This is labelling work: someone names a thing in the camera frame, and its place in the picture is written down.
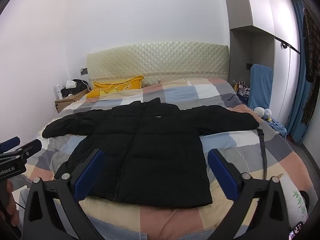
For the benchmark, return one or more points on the white tissue box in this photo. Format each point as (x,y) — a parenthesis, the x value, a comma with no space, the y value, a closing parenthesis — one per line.
(70,84)

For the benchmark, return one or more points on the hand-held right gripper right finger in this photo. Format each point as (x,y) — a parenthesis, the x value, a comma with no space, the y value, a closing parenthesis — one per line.
(220,172)

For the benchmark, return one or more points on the checked patchwork blanket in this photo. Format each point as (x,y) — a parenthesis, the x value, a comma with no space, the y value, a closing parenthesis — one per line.
(250,155)

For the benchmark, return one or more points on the cream quilted headboard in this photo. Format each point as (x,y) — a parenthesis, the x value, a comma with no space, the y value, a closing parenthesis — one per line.
(162,60)

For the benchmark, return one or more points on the light blue plush toy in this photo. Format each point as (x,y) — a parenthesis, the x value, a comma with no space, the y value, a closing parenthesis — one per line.
(268,114)

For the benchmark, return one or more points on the person's left hand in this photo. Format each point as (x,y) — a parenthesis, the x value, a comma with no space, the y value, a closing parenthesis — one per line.
(13,213)

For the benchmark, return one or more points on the group of cosmetic bottles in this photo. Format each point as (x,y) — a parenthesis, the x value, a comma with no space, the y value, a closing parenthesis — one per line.
(241,87)

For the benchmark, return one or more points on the grey white wardrobe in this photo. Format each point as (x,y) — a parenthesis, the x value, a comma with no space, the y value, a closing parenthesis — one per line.
(240,5)

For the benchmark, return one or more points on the black bag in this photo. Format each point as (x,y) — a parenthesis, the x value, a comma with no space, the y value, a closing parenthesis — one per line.
(80,86)

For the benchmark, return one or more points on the blue crumpled cloth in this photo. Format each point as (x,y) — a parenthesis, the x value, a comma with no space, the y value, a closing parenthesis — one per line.
(277,127)

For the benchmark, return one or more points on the white bottle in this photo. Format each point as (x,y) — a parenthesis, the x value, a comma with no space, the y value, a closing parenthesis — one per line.
(59,92)

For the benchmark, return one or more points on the yellow pillow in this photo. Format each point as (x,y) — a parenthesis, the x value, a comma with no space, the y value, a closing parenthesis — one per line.
(130,82)

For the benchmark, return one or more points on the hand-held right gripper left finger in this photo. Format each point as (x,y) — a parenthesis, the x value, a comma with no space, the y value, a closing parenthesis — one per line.
(90,172)

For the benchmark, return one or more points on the white plush toy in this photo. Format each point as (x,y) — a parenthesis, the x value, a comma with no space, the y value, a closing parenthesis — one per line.
(258,111)

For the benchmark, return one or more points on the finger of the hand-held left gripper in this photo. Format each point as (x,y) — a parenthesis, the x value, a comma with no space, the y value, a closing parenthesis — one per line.
(31,147)
(11,141)

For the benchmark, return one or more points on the black puffer jacket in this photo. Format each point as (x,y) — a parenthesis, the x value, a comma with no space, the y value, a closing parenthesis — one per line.
(155,155)

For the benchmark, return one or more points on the white cloth with green print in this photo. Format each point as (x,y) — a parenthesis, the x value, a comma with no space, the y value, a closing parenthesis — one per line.
(295,200)

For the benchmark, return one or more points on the dark wall switch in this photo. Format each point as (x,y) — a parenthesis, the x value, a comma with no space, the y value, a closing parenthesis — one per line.
(248,66)

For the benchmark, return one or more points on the blue curtain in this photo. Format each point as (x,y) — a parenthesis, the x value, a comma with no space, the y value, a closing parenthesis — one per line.
(297,80)

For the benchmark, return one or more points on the blue towel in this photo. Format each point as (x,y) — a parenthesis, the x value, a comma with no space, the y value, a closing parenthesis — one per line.
(260,87)

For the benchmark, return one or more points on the dark wall socket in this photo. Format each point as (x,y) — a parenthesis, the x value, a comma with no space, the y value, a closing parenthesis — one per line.
(83,71)

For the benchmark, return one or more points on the wooden nightstand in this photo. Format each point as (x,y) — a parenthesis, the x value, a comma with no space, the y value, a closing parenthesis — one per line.
(65,102)

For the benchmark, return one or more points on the dark patterned hanging garment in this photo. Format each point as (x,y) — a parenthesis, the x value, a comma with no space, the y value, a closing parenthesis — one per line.
(311,55)

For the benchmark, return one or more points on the black rail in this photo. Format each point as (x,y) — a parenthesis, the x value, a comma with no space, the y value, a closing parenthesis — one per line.
(287,44)

